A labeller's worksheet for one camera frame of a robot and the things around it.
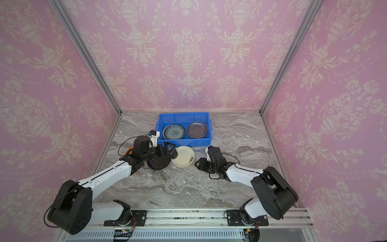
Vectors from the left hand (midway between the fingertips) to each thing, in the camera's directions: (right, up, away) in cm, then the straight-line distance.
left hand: (172, 148), depth 84 cm
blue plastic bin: (+4, +18, +30) cm, 35 cm away
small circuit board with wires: (-22, -40, -11) cm, 47 cm away
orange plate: (-16, +1, -17) cm, 23 cm away
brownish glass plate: (+14, +10, +23) cm, 28 cm away
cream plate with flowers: (+7, -7, +11) cm, 15 cm away
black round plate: (-3, -5, -11) cm, 13 cm away
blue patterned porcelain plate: (-3, +8, +22) cm, 24 cm away
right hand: (+14, -10, +3) cm, 18 cm away
